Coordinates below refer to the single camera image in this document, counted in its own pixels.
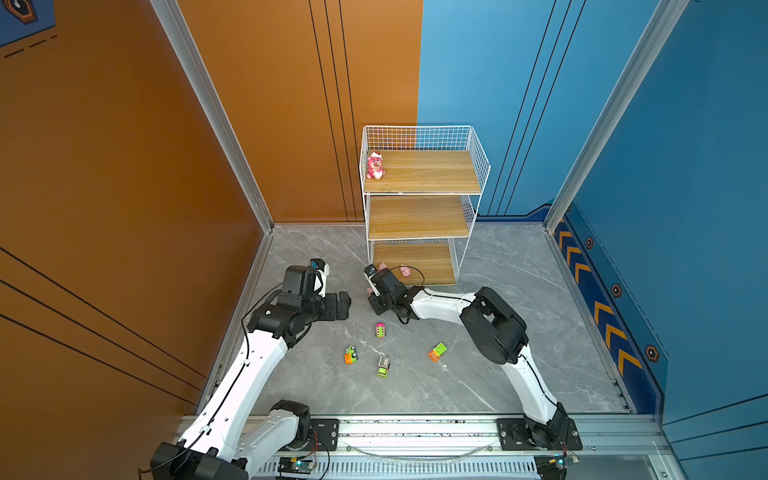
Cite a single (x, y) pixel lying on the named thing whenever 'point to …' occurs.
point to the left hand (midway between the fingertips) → (335, 297)
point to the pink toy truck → (380, 330)
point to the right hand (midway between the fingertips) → (373, 295)
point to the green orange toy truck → (437, 351)
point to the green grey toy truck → (383, 367)
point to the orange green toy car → (350, 356)
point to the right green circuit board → (560, 461)
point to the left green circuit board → (296, 465)
